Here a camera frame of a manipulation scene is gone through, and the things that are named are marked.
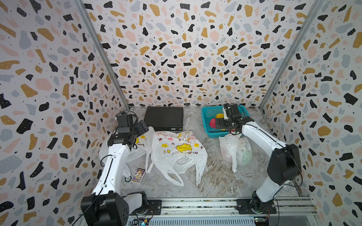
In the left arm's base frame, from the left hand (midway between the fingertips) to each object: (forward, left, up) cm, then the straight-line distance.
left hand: (140, 126), depth 80 cm
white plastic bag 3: (-9, -56, -13) cm, 58 cm away
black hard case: (+21, -9, -17) cm, 29 cm away
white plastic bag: (-8, +6, -21) cm, 23 cm away
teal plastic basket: (+28, -44, -19) cm, 55 cm away
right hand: (+8, -50, -7) cm, 51 cm away
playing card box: (-20, +3, -21) cm, 29 cm away
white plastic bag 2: (-9, -19, -15) cm, 26 cm away
